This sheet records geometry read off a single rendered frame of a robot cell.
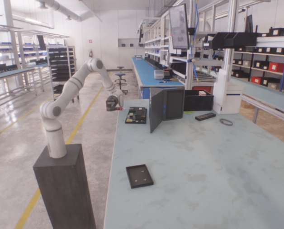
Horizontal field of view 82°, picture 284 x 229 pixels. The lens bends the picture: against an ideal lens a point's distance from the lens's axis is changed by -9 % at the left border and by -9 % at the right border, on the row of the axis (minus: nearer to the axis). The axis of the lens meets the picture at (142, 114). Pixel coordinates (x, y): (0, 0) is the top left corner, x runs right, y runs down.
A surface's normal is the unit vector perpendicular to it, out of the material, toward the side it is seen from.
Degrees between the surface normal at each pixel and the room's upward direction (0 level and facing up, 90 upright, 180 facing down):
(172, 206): 0
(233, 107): 90
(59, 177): 90
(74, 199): 90
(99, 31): 90
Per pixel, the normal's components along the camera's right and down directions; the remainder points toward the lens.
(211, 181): 0.00, -0.94
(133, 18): 0.07, 0.35
